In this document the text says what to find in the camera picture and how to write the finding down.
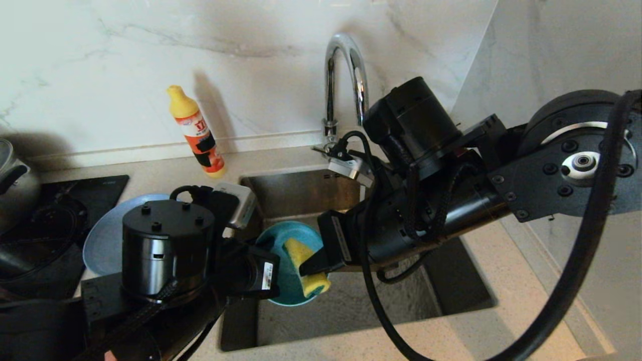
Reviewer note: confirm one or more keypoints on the chrome gooseneck faucet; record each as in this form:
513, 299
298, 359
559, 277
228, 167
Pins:
331, 75

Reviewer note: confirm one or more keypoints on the orange yellow dish soap bottle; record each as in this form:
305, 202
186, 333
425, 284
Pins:
196, 133

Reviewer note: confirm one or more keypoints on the black frying pan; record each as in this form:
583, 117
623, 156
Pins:
40, 240

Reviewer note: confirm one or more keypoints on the teal bowl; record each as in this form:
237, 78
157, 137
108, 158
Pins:
286, 281

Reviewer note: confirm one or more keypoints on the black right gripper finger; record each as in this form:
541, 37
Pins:
333, 240

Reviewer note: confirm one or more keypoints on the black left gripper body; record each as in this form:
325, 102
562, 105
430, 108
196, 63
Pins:
230, 271

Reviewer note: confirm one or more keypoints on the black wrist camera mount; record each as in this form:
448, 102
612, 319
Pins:
165, 250
411, 120

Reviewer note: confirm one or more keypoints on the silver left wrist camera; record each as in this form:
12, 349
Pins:
241, 205

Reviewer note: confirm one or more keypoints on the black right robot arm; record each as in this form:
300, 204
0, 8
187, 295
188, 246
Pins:
551, 165

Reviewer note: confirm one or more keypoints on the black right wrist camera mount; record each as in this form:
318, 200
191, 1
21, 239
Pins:
411, 120

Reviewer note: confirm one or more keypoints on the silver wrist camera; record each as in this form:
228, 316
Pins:
241, 205
351, 168

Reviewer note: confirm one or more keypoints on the yellow sponge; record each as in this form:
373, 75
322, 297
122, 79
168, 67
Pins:
316, 287

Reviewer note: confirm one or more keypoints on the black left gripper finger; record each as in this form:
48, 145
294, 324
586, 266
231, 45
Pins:
251, 295
256, 276

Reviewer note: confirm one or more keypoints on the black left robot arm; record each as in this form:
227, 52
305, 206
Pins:
50, 326

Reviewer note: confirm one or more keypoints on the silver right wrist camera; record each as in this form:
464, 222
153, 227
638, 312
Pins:
351, 168

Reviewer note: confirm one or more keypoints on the black induction cooktop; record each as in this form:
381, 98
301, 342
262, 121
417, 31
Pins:
100, 190

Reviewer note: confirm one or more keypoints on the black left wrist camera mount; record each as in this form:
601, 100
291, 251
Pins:
165, 250

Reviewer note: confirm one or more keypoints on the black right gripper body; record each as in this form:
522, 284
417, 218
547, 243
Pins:
436, 225

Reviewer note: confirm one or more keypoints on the blue plate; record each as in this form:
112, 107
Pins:
100, 240

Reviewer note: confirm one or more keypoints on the stainless steel sink basin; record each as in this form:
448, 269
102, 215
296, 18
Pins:
351, 311

